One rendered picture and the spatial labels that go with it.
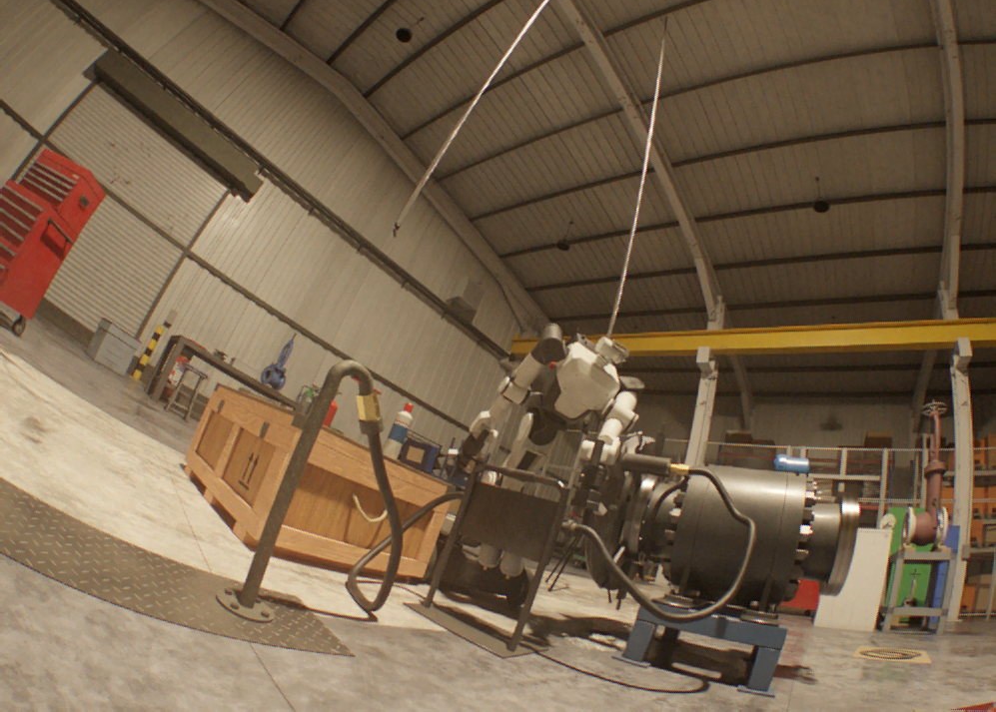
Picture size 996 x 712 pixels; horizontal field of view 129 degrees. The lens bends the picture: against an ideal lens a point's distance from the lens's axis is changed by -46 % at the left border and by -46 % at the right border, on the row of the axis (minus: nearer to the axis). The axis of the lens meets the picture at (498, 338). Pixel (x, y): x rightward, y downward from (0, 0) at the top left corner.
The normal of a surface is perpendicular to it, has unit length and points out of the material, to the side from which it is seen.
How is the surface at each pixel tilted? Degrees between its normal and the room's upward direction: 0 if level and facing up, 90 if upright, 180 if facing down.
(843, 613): 90
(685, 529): 100
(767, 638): 90
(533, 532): 90
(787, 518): 80
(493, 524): 90
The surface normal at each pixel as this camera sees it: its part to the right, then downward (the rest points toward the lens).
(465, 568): 0.44, -0.22
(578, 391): -0.10, 0.42
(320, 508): 0.79, 0.02
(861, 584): -0.61, -0.50
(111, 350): 0.93, 0.22
